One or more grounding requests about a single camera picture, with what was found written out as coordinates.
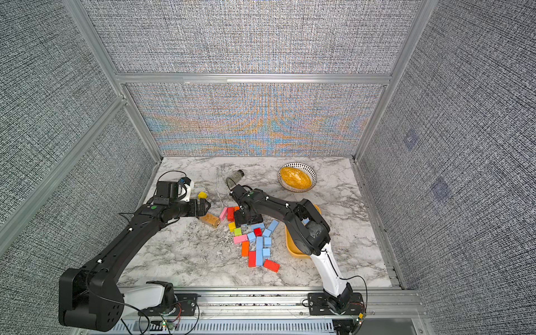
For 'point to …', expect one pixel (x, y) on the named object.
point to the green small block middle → (238, 232)
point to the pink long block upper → (223, 214)
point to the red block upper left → (231, 214)
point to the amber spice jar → (210, 220)
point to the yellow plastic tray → (290, 243)
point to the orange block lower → (245, 248)
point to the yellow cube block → (202, 195)
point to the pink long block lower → (238, 239)
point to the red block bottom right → (271, 265)
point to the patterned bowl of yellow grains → (296, 176)
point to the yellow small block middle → (232, 227)
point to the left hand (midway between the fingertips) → (203, 202)
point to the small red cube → (257, 232)
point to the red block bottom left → (252, 258)
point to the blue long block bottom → (259, 250)
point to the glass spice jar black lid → (234, 179)
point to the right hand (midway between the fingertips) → (243, 217)
